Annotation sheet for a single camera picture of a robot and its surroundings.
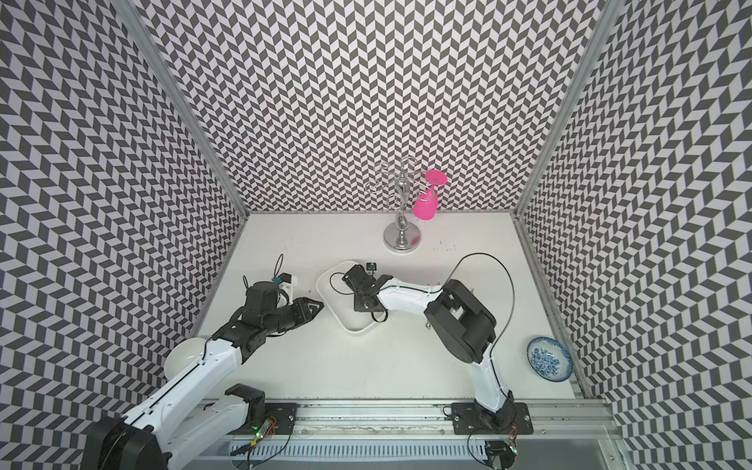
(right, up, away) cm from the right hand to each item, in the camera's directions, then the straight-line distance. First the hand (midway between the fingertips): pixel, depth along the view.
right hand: (368, 305), depth 94 cm
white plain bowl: (-50, -11, -14) cm, 53 cm away
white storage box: (-9, +3, -4) cm, 10 cm away
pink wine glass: (+19, +34, +3) cm, 39 cm away
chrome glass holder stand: (+12, +22, +16) cm, 30 cm away
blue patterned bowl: (+52, -13, -12) cm, 55 cm away
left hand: (-12, +2, -12) cm, 17 cm away
